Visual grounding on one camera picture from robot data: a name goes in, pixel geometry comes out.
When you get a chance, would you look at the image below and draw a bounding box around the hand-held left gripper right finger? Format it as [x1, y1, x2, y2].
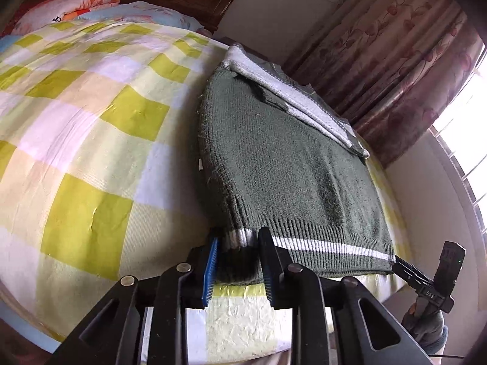
[258, 227, 435, 365]

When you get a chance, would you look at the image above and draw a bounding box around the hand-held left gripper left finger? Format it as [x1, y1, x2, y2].
[47, 237, 220, 365]

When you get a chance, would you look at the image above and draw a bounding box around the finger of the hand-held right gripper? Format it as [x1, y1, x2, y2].
[392, 255, 432, 287]

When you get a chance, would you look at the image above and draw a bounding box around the green knit sweater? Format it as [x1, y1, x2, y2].
[195, 43, 397, 287]

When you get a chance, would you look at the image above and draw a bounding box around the person's right hand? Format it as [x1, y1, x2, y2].
[402, 298, 450, 355]

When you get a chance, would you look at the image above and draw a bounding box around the window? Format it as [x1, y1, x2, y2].
[429, 42, 487, 233]

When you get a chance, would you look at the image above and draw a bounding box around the yellow checked bed sheet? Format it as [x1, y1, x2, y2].
[0, 20, 416, 363]

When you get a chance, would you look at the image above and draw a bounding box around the pink floral curtain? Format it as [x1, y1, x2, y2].
[283, 0, 486, 169]

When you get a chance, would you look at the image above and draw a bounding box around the blue floral pillow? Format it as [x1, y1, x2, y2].
[78, 2, 203, 33]

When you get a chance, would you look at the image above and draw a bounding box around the pink floral pillow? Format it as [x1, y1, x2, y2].
[11, 0, 121, 36]

